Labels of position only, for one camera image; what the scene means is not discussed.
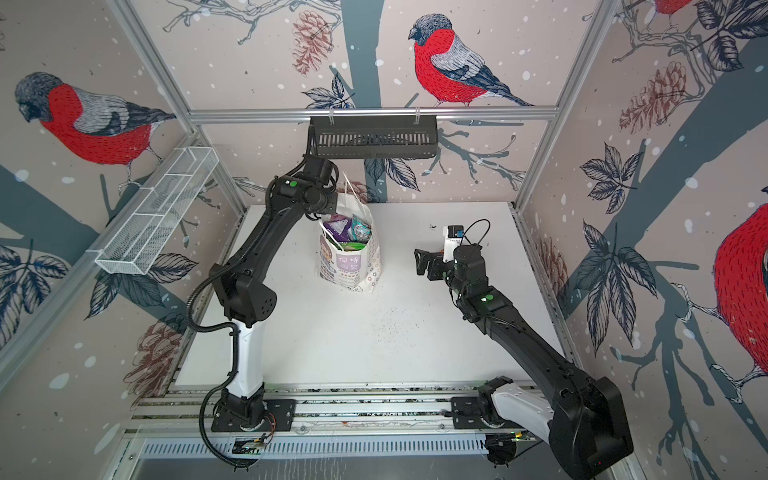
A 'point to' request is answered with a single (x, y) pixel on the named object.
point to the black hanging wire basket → (370, 137)
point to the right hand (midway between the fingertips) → (428, 252)
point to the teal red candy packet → (359, 230)
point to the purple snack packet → (339, 226)
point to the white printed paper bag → (359, 270)
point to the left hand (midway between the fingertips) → (324, 200)
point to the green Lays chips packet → (354, 246)
